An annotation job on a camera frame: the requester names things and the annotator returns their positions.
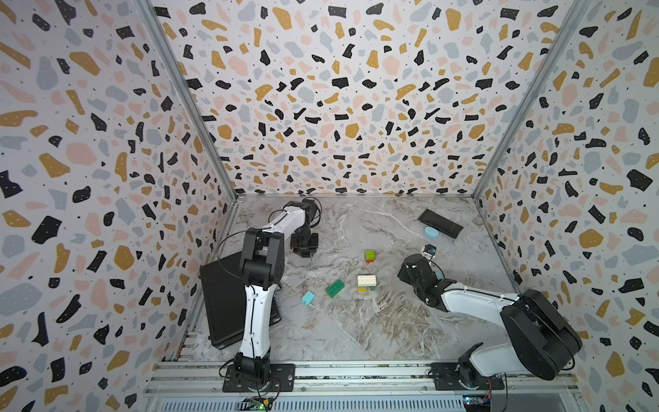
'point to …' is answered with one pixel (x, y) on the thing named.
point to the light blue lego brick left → (308, 298)
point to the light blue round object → (432, 232)
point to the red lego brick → (369, 261)
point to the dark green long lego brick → (335, 288)
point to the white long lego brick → (366, 280)
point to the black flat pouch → (441, 223)
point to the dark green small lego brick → (372, 288)
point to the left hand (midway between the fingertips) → (311, 251)
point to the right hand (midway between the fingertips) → (408, 266)
